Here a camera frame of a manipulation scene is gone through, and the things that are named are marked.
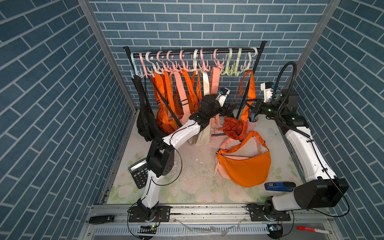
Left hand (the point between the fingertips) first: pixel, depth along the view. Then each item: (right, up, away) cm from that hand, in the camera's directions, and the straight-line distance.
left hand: (233, 101), depth 81 cm
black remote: (-66, -58, -12) cm, 89 cm away
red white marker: (+35, -62, -12) cm, 72 cm away
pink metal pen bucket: (+17, -14, +20) cm, 29 cm away
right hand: (+4, -2, -9) cm, 10 cm away
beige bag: (-16, -21, +6) cm, 27 cm away
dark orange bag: (+4, -15, +14) cm, 21 cm away
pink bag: (+2, -33, +9) cm, 35 cm away
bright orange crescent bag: (+7, -39, -1) cm, 40 cm away
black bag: (-47, -13, -1) cm, 49 cm away
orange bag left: (-39, -11, +5) cm, 40 cm away
